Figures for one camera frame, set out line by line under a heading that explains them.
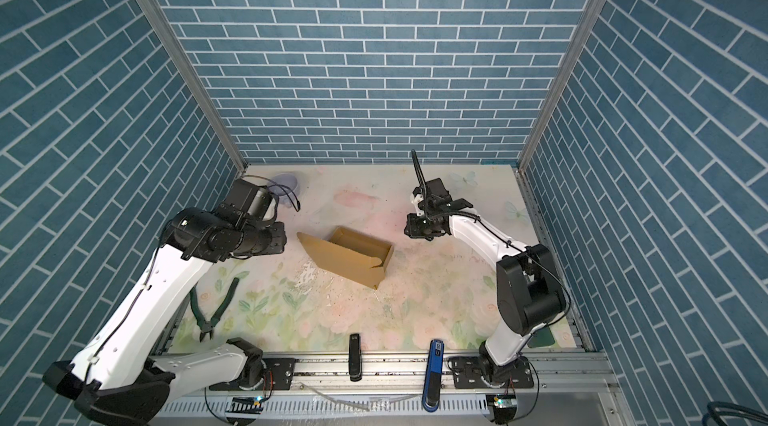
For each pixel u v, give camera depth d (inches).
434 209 27.8
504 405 29.0
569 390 29.4
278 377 28.8
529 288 18.4
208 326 31.5
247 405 28.4
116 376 14.2
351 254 29.0
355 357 29.7
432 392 26.7
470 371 29.0
